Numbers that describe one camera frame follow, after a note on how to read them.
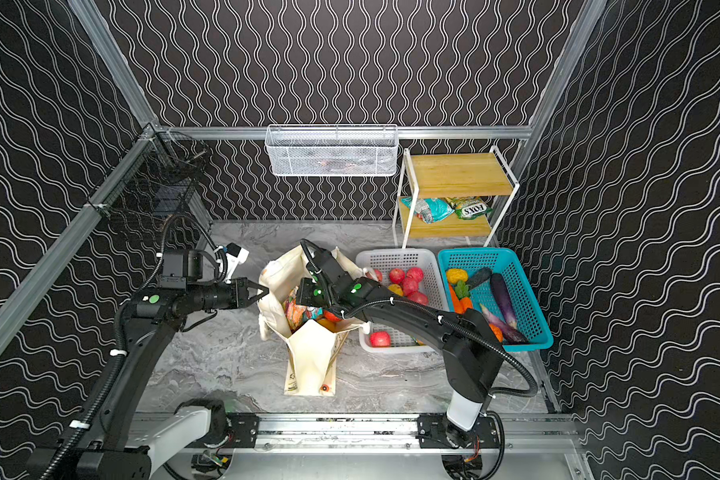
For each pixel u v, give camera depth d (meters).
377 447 0.74
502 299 0.95
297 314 0.75
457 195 1.03
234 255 0.66
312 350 0.65
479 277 1.00
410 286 0.94
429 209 0.98
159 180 0.98
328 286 0.61
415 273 0.99
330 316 0.82
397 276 0.99
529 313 0.88
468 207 1.00
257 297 0.70
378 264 1.00
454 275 0.99
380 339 0.85
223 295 0.63
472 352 0.44
